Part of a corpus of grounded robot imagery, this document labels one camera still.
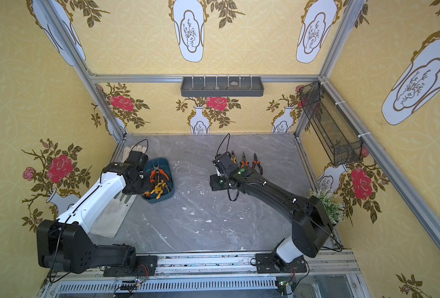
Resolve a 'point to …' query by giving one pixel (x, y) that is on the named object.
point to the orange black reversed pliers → (156, 173)
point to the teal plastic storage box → (164, 164)
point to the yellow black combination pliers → (159, 188)
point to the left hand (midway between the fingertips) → (144, 188)
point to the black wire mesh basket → (342, 143)
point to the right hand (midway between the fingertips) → (213, 185)
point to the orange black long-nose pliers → (255, 161)
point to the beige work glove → (133, 148)
